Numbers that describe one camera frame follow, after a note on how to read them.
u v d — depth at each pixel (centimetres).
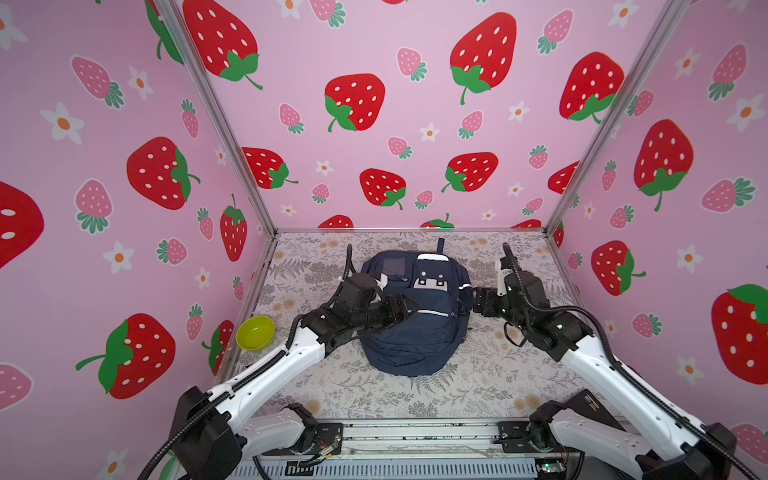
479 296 69
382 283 72
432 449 73
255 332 91
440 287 95
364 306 60
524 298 54
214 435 38
